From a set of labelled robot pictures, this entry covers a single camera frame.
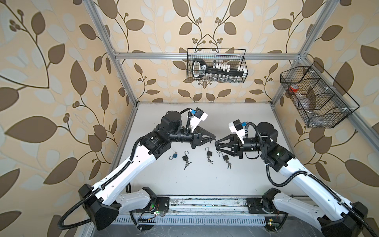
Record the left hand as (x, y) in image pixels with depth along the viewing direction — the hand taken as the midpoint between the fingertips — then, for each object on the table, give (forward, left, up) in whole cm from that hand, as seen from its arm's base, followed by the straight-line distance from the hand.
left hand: (215, 137), depth 58 cm
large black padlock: (+7, +14, -36) cm, 40 cm away
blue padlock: (+8, +21, -36) cm, 43 cm away
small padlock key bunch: (+4, -13, -37) cm, 39 cm away
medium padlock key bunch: (+6, -1, -37) cm, 38 cm away
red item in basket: (+41, -50, -7) cm, 65 cm away
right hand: (-1, -1, -5) cm, 5 cm away
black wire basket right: (+29, -60, -9) cm, 68 cm away
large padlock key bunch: (+3, +13, -37) cm, 39 cm away
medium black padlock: (+10, -1, -36) cm, 37 cm away
